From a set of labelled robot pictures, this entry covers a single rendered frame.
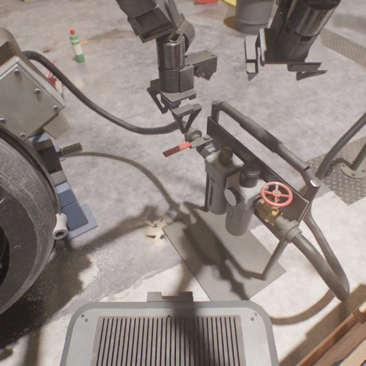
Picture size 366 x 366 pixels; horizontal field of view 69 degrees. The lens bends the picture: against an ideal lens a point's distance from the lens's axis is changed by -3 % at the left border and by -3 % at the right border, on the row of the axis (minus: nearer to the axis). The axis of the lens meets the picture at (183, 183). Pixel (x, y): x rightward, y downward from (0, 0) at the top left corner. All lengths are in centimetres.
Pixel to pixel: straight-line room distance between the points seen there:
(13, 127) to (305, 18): 46
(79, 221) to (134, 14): 87
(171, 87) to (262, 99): 133
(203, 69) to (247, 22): 218
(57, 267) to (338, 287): 94
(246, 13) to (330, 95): 112
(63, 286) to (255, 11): 249
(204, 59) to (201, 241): 72
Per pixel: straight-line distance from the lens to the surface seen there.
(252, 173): 68
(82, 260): 116
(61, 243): 92
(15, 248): 66
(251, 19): 280
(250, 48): 53
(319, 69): 55
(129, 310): 78
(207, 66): 65
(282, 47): 50
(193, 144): 79
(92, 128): 170
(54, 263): 120
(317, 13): 44
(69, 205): 112
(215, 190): 82
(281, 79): 217
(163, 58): 59
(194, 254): 109
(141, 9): 55
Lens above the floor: 100
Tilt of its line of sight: 50 degrees down
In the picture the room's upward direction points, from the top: 1 degrees counter-clockwise
